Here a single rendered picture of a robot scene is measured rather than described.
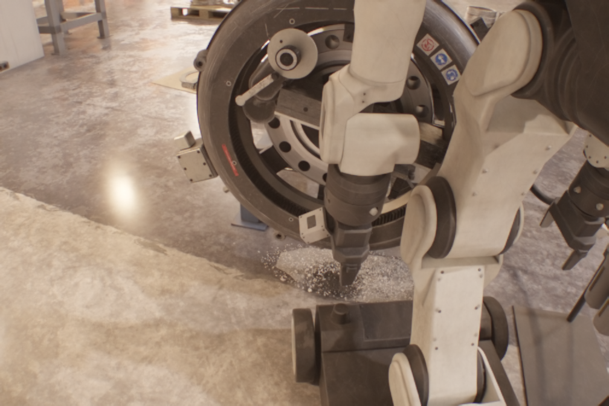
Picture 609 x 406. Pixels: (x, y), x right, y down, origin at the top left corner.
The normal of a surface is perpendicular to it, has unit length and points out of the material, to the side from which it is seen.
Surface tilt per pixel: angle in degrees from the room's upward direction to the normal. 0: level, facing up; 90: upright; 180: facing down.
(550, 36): 69
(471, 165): 90
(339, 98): 51
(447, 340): 60
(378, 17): 100
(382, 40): 107
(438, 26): 76
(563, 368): 0
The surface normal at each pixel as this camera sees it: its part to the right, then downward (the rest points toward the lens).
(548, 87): -0.61, 0.65
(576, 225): -1.00, 0.01
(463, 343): 0.08, 0.10
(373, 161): 0.07, 0.73
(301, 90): 0.26, -0.75
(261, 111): -0.24, 0.56
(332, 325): 0.04, -0.81
